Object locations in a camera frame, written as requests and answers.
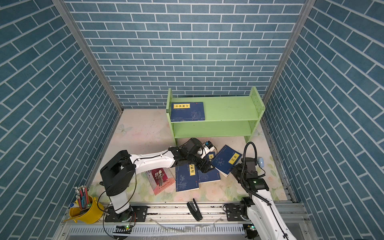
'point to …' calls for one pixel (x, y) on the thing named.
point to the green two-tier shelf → (225, 117)
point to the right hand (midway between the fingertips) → (231, 166)
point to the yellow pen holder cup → (92, 214)
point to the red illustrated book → (160, 178)
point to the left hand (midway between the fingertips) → (210, 163)
